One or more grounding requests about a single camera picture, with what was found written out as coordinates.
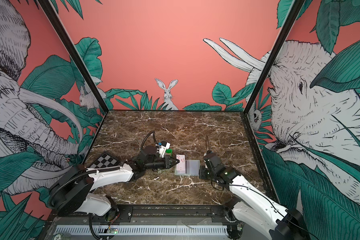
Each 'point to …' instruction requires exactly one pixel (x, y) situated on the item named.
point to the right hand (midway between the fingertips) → (198, 170)
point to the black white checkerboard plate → (105, 160)
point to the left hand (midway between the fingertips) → (180, 161)
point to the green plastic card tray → (169, 151)
